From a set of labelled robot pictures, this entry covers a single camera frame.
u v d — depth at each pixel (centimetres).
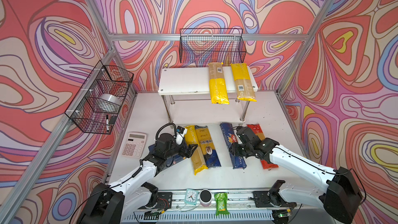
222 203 72
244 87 71
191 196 73
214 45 96
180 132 72
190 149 74
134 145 90
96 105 72
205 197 70
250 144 61
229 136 82
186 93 73
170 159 70
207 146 90
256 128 96
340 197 39
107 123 72
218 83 74
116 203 40
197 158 84
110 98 73
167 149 67
